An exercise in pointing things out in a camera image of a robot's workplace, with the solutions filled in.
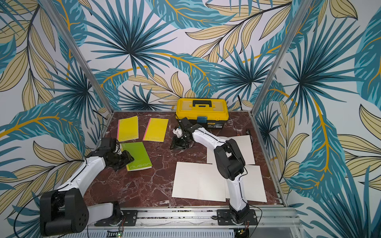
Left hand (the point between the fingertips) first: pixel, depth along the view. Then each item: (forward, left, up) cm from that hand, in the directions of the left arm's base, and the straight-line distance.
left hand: (131, 161), depth 85 cm
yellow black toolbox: (+32, -47, +9) cm, 58 cm away
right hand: (+9, -23, +1) cm, 24 cm away
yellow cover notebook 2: (+29, -8, -8) cm, 31 cm away
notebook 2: (-8, -40, -7) cm, 41 cm away
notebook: (+13, +3, -11) cm, 18 cm away
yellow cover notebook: (+30, +13, -8) cm, 33 cm away
